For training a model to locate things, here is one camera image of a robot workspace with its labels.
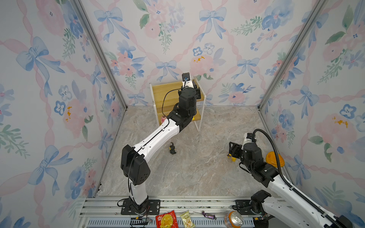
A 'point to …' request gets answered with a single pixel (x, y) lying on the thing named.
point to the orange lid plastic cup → (270, 158)
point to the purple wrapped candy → (208, 215)
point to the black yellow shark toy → (172, 149)
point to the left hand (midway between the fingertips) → (191, 80)
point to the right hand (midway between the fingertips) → (233, 143)
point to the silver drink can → (233, 219)
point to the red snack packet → (167, 220)
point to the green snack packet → (187, 220)
